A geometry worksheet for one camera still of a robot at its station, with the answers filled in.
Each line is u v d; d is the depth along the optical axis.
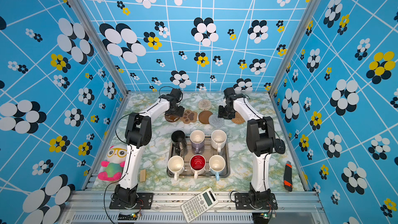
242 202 0.72
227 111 0.83
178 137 0.90
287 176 0.81
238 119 1.04
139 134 0.62
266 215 0.70
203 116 1.05
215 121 1.02
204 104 1.12
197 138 0.94
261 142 0.55
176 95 0.87
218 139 0.92
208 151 0.99
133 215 0.70
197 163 0.85
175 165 0.83
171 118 1.06
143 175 0.81
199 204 0.72
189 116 1.05
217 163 0.83
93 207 0.74
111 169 0.79
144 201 0.74
